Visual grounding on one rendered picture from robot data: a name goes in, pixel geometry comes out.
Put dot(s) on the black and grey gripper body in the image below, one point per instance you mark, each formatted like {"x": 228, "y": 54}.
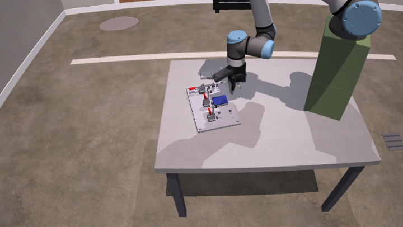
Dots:
{"x": 239, "y": 74}

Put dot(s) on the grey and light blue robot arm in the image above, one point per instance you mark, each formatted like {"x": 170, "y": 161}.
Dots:
{"x": 352, "y": 19}

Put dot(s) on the toggle clamp with red handle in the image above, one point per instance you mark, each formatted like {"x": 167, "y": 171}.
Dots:
{"x": 211, "y": 118}
{"x": 202, "y": 87}

